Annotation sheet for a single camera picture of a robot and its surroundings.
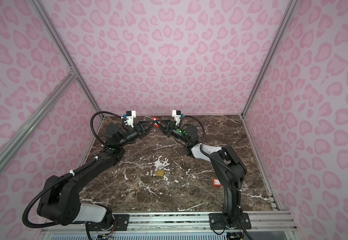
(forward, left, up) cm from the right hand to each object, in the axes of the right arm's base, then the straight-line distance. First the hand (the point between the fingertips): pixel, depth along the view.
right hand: (156, 123), depth 74 cm
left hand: (-1, 0, +1) cm, 2 cm away
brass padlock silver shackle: (-13, 0, -29) cm, 32 cm away
